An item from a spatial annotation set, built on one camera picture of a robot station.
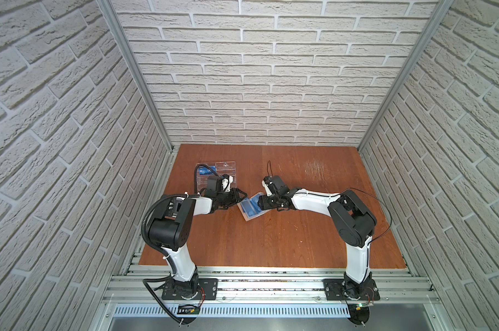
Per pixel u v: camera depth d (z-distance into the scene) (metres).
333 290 0.74
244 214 0.90
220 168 1.03
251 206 0.94
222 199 0.85
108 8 0.69
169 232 0.49
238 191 0.88
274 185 0.76
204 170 0.99
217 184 0.78
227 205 0.85
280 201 0.73
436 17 0.71
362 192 0.55
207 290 0.73
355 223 0.52
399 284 1.47
